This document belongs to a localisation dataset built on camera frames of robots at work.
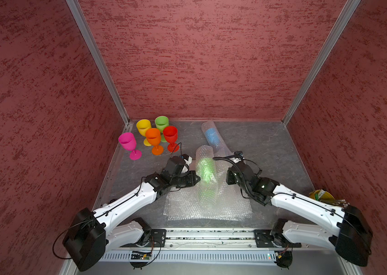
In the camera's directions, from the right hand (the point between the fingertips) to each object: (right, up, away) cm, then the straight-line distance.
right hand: (228, 172), depth 82 cm
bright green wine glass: (-38, +27, +21) cm, 51 cm away
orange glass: (-40, +17, +11) cm, 45 cm away
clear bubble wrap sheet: (-23, -15, 0) cm, 28 cm away
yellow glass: (-48, +24, +19) cm, 57 cm away
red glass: (-31, +19, +14) cm, 39 cm away
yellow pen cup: (+45, -10, -3) cm, 47 cm away
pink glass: (-52, +15, +6) cm, 55 cm away
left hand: (-14, -4, -4) cm, 15 cm away
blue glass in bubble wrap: (-3, +11, +7) cm, 13 cm away
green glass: (-11, -2, -4) cm, 12 cm away
